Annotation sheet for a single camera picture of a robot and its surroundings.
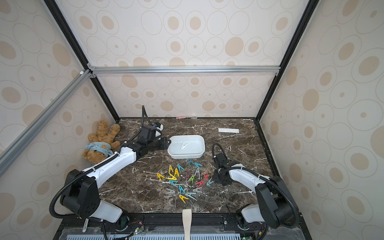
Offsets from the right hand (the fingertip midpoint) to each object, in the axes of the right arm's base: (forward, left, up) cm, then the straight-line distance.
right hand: (223, 179), depth 89 cm
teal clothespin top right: (+8, +15, +2) cm, 18 cm away
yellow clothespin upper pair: (+2, +28, +3) cm, 29 cm away
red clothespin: (-4, +14, +2) cm, 14 cm away
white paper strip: (+39, -6, +1) cm, 40 cm away
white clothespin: (+22, +26, +3) cm, 34 cm away
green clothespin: (-1, +19, +2) cm, 19 cm away
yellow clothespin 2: (-2, +30, +3) cm, 30 cm away
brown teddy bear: (+14, +76, +13) cm, 78 cm away
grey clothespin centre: (+2, +15, +2) cm, 16 cm away
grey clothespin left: (-9, +30, +2) cm, 31 cm away
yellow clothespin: (0, +38, +2) cm, 38 cm away
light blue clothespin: (-3, +8, +2) cm, 9 cm away
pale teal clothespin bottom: (-10, +20, +2) cm, 22 cm away
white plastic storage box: (+21, +24, +2) cm, 32 cm away
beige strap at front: (-20, +20, +1) cm, 28 cm away
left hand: (+14, +30, +19) cm, 39 cm away
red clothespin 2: (+1, +10, +2) cm, 11 cm away
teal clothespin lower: (-8, +25, +2) cm, 26 cm away
